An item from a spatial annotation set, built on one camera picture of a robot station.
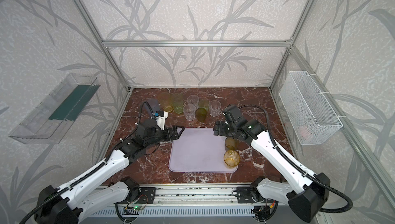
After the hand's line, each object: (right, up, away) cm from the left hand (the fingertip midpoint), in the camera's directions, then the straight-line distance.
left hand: (180, 124), depth 77 cm
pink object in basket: (+60, -3, -4) cm, 61 cm away
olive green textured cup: (+9, +3, +27) cm, 29 cm away
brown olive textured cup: (+27, -12, +10) cm, 31 cm away
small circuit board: (-21, -40, -5) cm, 45 cm away
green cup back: (+11, +10, +31) cm, 35 cm away
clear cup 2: (+19, +8, +28) cm, 34 cm away
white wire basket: (+56, +4, -16) cm, 59 cm away
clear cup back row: (+3, +13, +31) cm, 34 cm away
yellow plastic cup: (-14, +12, +22) cm, 29 cm away
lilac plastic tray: (+8, -17, +14) cm, 24 cm away
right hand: (+20, 0, -1) cm, 20 cm away
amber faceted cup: (+27, -20, +8) cm, 35 cm away
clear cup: (+2, +5, +27) cm, 28 cm away
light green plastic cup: (-6, +12, +22) cm, 26 cm away
